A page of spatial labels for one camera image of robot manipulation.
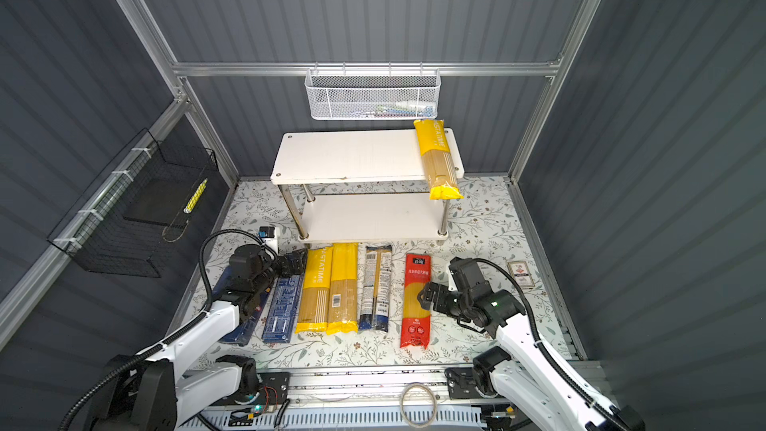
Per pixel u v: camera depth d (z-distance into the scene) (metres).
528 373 0.49
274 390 0.72
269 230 0.75
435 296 0.71
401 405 0.71
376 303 0.85
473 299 0.59
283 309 0.84
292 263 0.79
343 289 0.88
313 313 0.84
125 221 0.72
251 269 0.67
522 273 0.91
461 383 0.74
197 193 0.79
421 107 0.89
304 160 0.78
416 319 0.82
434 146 0.77
